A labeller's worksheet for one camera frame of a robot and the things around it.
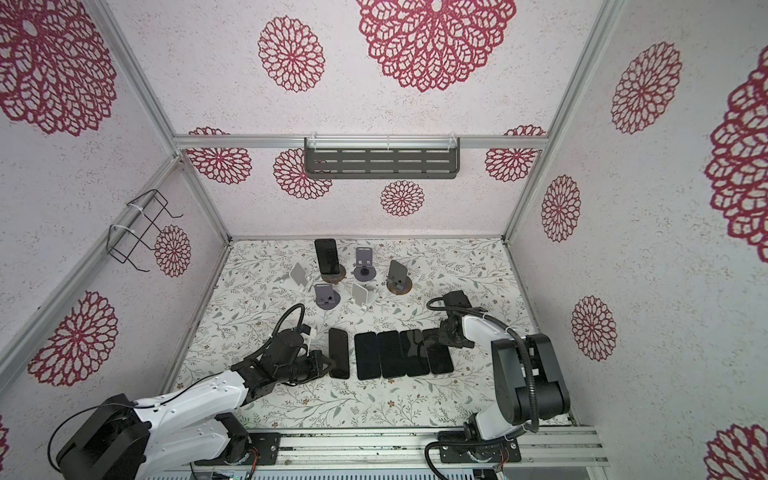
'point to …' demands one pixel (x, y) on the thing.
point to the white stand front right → (359, 295)
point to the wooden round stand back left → (335, 278)
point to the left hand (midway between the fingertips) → (336, 369)
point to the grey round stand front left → (326, 297)
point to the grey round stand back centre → (364, 270)
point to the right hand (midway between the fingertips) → (453, 335)
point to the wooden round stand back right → (398, 282)
